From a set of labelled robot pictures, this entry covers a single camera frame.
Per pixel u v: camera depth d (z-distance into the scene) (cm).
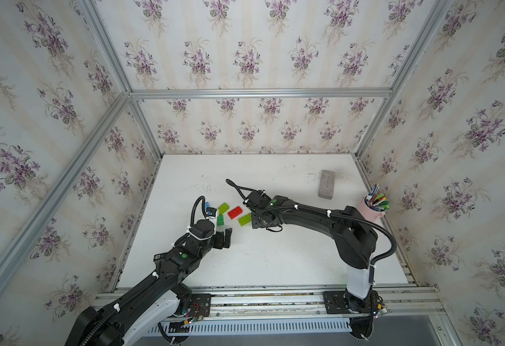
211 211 72
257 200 69
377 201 90
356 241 48
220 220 91
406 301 76
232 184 74
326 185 104
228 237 75
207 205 98
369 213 86
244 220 93
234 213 96
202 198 66
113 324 41
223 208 98
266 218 64
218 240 73
